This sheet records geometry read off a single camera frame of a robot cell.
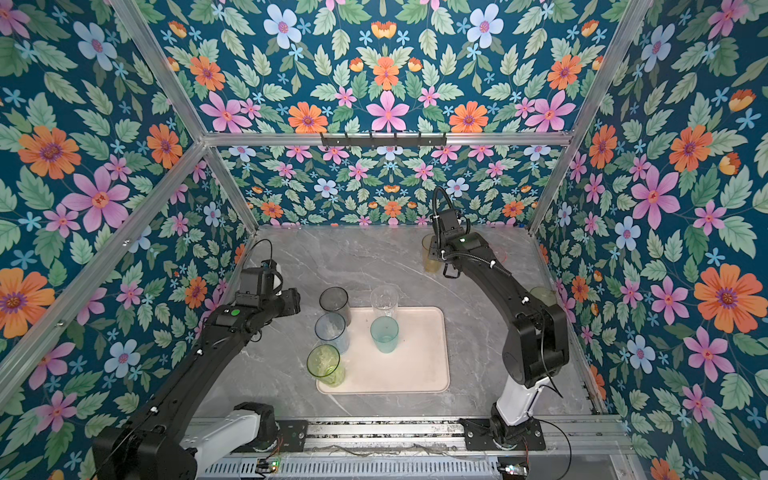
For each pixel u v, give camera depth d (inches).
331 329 34.0
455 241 24.3
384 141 36.6
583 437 29.6
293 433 29.0
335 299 33.1
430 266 41.9
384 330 34.8
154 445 14.8
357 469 30.2
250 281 23.9
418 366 33.1
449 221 26.0
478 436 28.8
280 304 28.7
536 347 17.9
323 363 33.2
